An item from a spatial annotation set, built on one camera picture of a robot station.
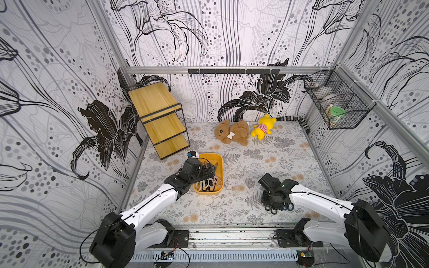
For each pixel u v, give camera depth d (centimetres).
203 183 86
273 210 80
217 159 98
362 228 40
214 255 76
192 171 63
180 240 73
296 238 64
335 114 78
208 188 88
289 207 82
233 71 91
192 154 75
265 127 109
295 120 119
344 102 80
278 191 61
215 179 88
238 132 101
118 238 41
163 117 79
